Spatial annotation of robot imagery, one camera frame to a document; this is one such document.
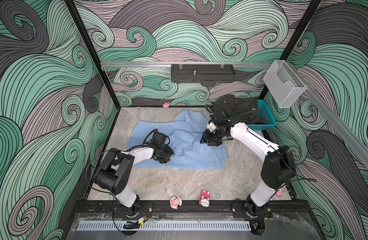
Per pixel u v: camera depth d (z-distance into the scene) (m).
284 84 0.80
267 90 0.94
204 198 0.72
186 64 0.92
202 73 0.97
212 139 0.74
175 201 0.73
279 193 0.76
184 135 0.98
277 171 0.45
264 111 1.09
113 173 0.46
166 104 1.18
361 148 0.52
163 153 0.79
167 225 0.70
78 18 0.75
